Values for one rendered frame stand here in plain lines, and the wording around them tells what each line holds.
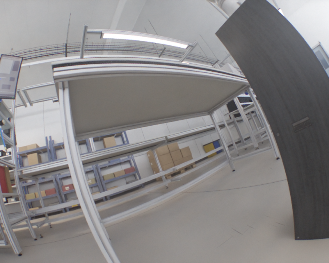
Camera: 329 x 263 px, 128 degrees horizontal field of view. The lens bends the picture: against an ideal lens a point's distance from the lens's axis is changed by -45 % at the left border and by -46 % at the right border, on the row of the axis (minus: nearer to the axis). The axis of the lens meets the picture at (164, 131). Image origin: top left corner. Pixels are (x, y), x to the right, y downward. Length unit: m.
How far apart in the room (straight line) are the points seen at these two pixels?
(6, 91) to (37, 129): 3.82
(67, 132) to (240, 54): 0.69
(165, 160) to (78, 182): 3.91
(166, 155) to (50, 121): 4.01
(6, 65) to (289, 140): 2.13
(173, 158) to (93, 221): 4.06
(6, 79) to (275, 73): 1.96
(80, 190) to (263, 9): 0.87
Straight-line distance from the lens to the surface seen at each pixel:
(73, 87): 0.82
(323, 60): 7.32
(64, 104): 0.69
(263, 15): 0.54
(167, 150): 4.47
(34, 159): 4.67
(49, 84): 2.64
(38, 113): 5.69
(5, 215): 1.72
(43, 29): 3.92
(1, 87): 1.76
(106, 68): 0.67
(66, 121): 0.64
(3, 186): 2.04
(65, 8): 3.63
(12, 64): 1.89
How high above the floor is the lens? 0.48
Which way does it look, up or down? 12 degrees up
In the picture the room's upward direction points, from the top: 21 degrees counter-clockwise
